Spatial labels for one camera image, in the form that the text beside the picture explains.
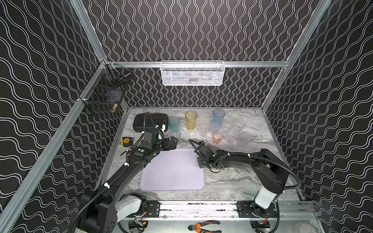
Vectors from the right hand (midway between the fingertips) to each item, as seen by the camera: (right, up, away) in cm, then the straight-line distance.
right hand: (203, 160), depth 92 cm
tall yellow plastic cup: (-8, +28, +8) cm, 31 cm away
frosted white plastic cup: (+28, +12, +8) cm, 32 cm away
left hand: (-19, +15, -11) cm, 27 cm away
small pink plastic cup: (+11, +14, +12) cm, 21 cm away
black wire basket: (-62, +42, 0) cm, 76 cm away
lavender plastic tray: (-19, -5, -2) cm, 20 cm away
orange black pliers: (-6, -25, -23) cm, 35 cm away
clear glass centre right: (+17, +18, +6) cm, 26 cm away
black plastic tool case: (-32, +27, +15) cm, 44 cm away
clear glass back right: (+28, +23, +14) cm, 39 cm away
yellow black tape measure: (-52, +11, +7) cm, 53 cm away
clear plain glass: (+2, +20, +13) cm, 24 cm away
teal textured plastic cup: (-20, +23, +16) cm, 35 cm away
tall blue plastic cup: (+10, +29, +5) cm, 31 cm away
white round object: (+47, -27, -22) cm, 58 cm away
